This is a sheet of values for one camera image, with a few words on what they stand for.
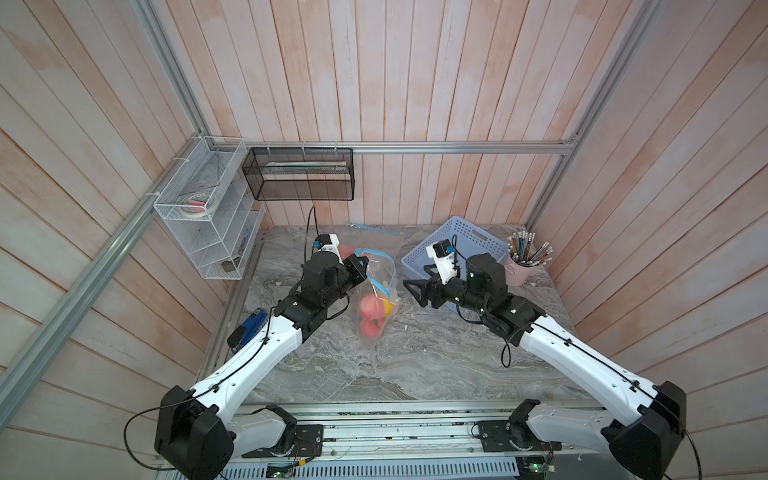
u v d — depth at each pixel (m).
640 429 0.39
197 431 0.38
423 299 0.64
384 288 0.70
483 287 0.54
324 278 0.55
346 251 0.68
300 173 1.06
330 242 0.69
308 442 0.73
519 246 1.00
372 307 0.80
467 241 1.15
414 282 0.68
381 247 1.18
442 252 0.61
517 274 0.98
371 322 0.85
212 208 0.73
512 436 0.66
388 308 0.85
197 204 0.73
